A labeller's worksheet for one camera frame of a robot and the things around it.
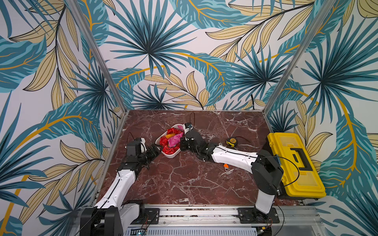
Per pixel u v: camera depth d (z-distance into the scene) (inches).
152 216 28.6
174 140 34.3
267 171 18.4
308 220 30.0
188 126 29.5
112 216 15.5
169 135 38.4
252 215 28.9
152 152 29.4
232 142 38.5
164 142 36.3
